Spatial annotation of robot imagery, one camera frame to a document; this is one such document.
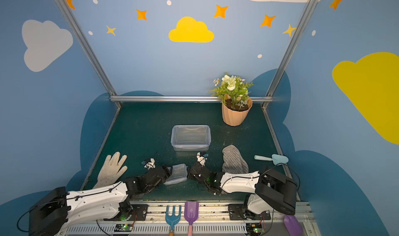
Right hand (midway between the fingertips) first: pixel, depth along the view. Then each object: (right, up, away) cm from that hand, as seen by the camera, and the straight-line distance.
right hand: (187, 168), depth 83 cm
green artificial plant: (+26, +44, +7) cm, 52 cm away
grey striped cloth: (+26, +1, +7) cm, 27 cm away
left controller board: (-29, -24, -12) cm, 40 cm away
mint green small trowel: (+54, +2, +10) cm, 55 cm away
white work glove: (-44, -3, +5) cm, 45 cm away
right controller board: (+32, -25, -12) cm, 42 cm away
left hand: (-7, -3, 0) cm, 8 cm away
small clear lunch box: (-5, -5, +4) cm, 8 cm away
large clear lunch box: (+3, +14, +18) cm, 23 cm away
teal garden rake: (-6, -21, -11) cm, 24 cm away
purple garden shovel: (+3, -19, -9) cm, 22 cm away
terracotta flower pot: (+28, +28, +16) cm, 43 cm away
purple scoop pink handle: (+50, -23, -12) cm, 56 cm away
